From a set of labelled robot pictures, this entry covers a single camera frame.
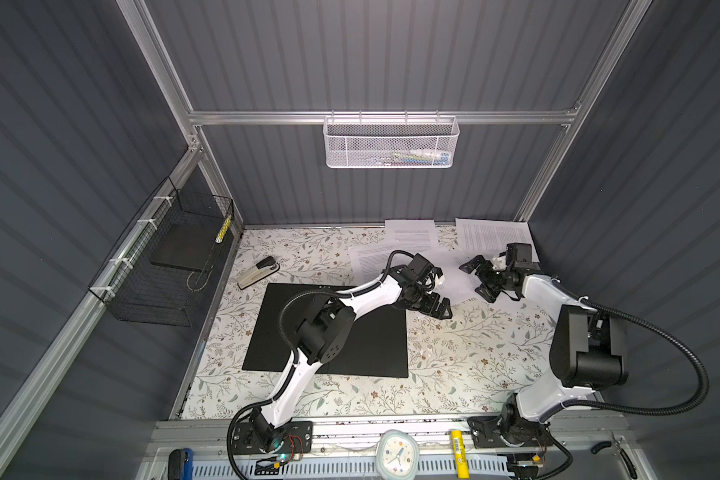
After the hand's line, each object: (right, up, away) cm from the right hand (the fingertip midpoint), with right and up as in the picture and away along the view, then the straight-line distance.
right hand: (471, 277), depth 94 cm
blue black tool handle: (-76, -41, -26) cm, 90 cm away
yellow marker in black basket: (-73, +15, -11) cm, 75 cm away
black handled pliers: (+24, -40, -21) cm, 51 cm away
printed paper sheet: (+16, +14, +24) cm, 32 cm away
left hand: (-10, -11, -3) cm, 15 cm away
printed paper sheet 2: (-15, +15, +25) cm, 33 cm away
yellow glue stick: (-11, -40, -24) cm, 48 cm away
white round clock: (-26, -40, -24) cm, 54 cm away
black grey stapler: (-71, +1, +10) cm, 71 cm away
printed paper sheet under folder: (-32, +4, +15) cm, 35 cm away
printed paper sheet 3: (-2, -4, +8) cm, 9 cm away
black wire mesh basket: (-85, +3, -21) cm, 88 cm away
